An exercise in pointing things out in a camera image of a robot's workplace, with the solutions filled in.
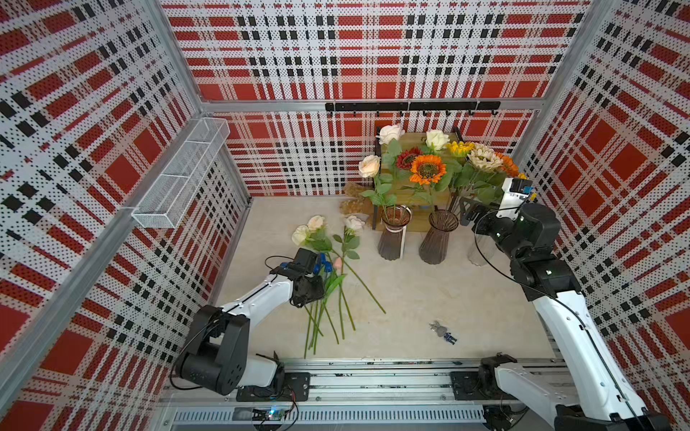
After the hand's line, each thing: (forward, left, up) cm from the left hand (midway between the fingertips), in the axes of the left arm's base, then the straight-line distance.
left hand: (323, 293), depth 89 cm
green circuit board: (-33, +11, -1) cm, 35 cm away
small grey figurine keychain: (-12, -38, -3) cm, 40 cm away
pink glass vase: (+16, -24, +8) cm, 29 cm away
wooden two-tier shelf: (+17, -31, +28) cm, 45 cm away
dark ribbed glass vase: (+15, -39, +5) cm, 42 cm away
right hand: (+9, -43, +35) cm, 56 cm away
